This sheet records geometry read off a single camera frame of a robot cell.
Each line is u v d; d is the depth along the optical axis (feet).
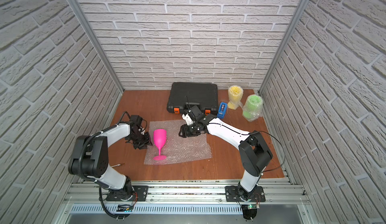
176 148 2.93
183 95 3.80
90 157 1.49
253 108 3.02
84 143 1.54
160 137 2.87
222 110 3.39
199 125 2.04
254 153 1.49
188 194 2.48
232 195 2.43
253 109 3.04
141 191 2.45
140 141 2.57
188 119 2.54
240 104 3.42
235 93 3.25
